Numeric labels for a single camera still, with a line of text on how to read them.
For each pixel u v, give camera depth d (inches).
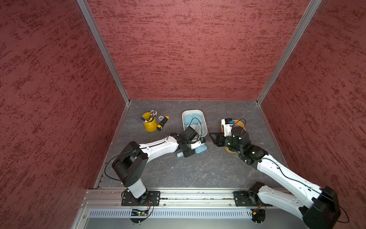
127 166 17.7
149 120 37.4
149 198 29.1
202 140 30.5
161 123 41.1
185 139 26.8
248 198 25.9
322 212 14.8
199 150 33.5
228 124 26.7
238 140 22.1
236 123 25.9
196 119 30.5
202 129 38.3
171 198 29.8
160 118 43.2
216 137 27.4
